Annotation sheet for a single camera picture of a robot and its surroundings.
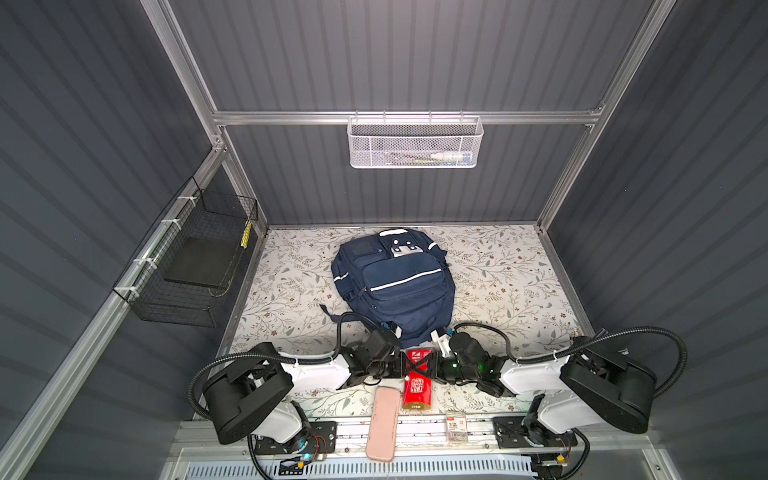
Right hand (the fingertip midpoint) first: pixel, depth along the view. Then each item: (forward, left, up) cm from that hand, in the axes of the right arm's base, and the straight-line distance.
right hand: (418, 375), depth 82 cm
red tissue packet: (-1, 0, +1) cm, 2 cm away
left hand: (+2, +1, 0) cm, 2 cm away
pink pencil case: (-12, +9, +1) cm, 15 cm away
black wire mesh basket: (+17, +59, +27) cm, 67 cm away
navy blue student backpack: (+24, +5, +13) cm, 28 cm away
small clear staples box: (-13, -9, 0) cm, 16 cm away
